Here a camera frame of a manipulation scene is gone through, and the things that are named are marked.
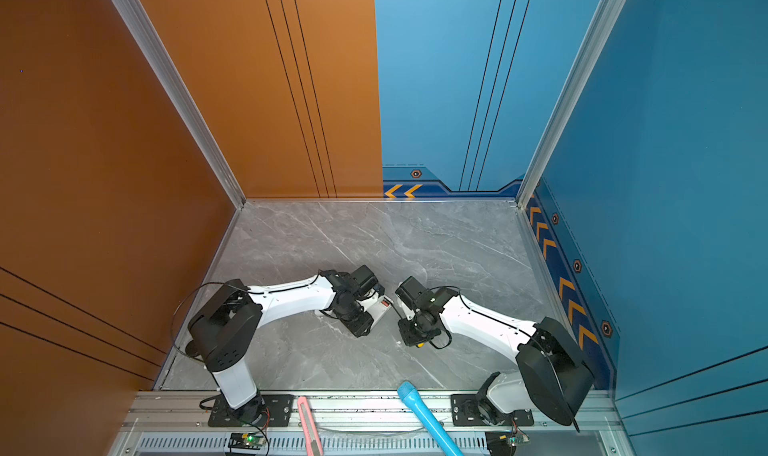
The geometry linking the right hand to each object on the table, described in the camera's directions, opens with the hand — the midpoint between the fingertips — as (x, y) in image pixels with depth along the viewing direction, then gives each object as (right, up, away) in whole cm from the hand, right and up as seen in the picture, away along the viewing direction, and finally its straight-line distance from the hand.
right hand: (404, 339), depth 82 cm
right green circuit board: (+23, -20, -12) cm, 33 cm away
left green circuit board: (-38, -20, -11) cm, 45 cm away
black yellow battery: (+4, +1, -7) cm, 8 cm away
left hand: (-12, +2, +6) cm, 13 cm away
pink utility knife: (-22, -18, -12) cm, 31 cm away
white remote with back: (-7, +6, +7) cm, 11 cm away
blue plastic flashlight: (+1, -10, -9) cm, 13 cm away
